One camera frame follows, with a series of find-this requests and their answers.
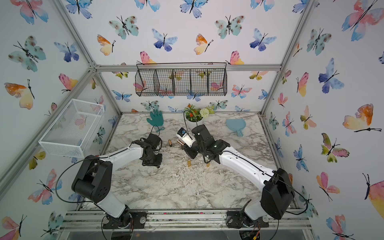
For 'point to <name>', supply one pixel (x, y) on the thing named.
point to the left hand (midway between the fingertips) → (160, 162)
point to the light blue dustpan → (237, 124)
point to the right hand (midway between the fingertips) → (186, 143)
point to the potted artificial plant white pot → (194, 116)
